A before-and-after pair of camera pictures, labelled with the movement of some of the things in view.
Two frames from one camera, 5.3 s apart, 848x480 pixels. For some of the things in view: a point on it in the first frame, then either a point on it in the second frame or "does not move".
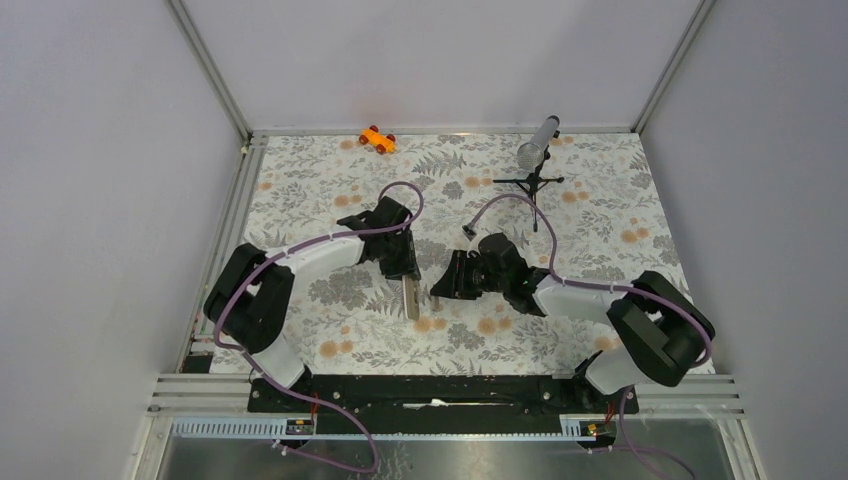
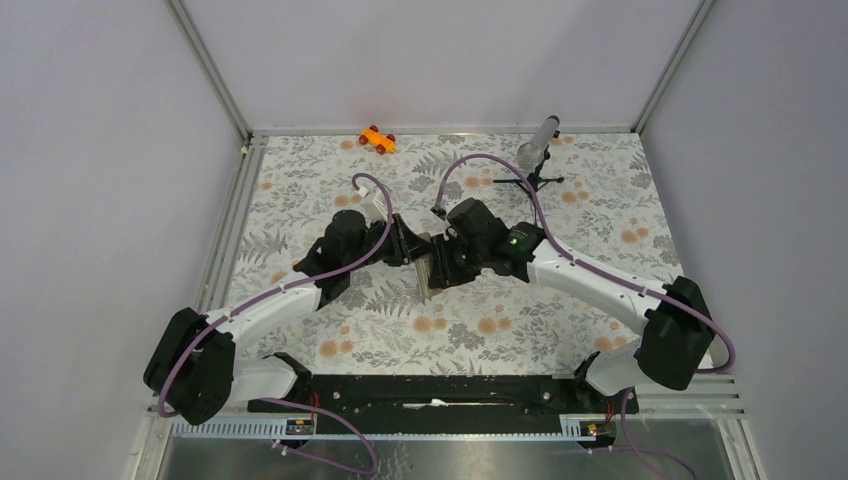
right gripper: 454,284 -> 444,274
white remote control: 411,297 -> 423,270
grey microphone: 530,155 does not move
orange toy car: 382,143 does not move
